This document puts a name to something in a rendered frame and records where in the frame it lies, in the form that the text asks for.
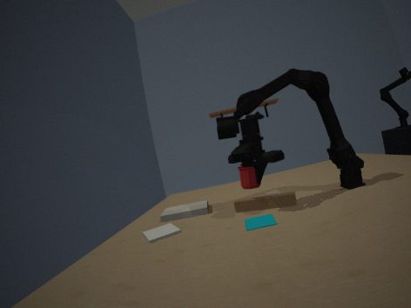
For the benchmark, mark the brown flat bar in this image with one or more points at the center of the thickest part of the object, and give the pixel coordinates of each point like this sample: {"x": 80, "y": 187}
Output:
{"x": 265, "y": 203}

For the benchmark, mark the dark red cup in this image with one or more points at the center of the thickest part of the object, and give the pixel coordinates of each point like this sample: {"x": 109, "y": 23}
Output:
{"x": 248, "y": 178}

